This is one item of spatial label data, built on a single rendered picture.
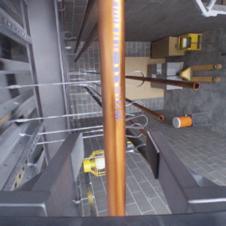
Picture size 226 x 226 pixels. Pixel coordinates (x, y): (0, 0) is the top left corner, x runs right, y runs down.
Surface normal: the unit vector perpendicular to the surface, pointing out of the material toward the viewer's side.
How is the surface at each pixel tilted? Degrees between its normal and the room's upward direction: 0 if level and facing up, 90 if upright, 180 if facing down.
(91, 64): 90
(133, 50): 90
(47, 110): 90
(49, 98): 90
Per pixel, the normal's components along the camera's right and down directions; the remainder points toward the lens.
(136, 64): 0.26, 0.26
